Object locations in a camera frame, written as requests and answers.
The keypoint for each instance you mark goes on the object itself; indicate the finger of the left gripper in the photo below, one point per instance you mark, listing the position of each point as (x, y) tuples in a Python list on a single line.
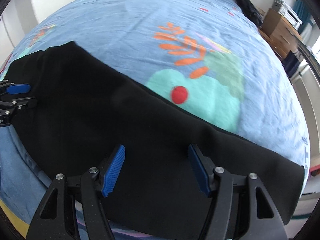
[(7, 87), (19, 104)]

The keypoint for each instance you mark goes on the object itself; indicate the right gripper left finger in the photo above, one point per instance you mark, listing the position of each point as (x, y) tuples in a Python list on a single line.
[(55, 217)]

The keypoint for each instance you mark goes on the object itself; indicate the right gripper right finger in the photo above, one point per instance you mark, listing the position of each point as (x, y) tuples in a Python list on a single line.
[(240, 207)]

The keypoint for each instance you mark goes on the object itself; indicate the black pants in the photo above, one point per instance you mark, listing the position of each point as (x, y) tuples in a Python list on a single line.
[(84, 109)]

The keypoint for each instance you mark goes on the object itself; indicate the dark blue shopping bag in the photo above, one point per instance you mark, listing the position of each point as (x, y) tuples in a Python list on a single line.
[(292, 62)]

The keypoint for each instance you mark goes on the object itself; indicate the blue patterned bed cover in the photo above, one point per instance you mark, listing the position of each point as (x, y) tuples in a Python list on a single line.
[(204, 56)]

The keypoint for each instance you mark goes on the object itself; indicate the wooden nightstand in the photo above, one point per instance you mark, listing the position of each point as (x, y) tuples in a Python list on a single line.
[(279, 33)]

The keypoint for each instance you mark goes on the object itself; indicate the black bag on bed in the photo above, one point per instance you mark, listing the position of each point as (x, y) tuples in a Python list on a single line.
[(251, 12)]

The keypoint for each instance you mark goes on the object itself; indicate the white printer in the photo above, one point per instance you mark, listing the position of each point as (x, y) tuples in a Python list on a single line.
[(286, 11)]

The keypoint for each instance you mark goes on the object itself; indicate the teal curtain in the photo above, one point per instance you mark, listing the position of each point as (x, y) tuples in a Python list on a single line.
[(304, 15)]

